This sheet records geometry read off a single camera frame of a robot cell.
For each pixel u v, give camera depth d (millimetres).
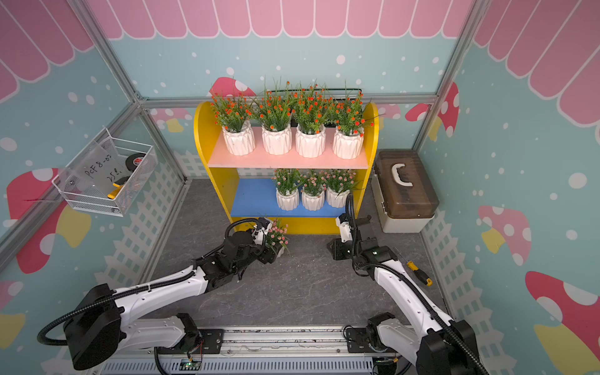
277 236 725
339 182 798
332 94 622
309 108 602
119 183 627
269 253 724
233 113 602
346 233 739
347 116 603
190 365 716
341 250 719
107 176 695
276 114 613
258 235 688
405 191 943
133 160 798
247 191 958
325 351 734
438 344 385
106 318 407
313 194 867
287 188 819
